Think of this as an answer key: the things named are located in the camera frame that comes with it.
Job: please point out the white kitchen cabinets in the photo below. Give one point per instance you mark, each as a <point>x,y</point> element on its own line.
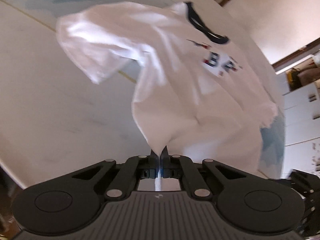
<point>299,85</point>

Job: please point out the white t-shirt navy collar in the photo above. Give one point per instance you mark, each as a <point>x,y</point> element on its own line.
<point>196,94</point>

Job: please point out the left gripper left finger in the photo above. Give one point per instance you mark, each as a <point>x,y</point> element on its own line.
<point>110,180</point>

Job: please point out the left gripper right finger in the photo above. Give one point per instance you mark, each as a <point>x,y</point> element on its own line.
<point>208,181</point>

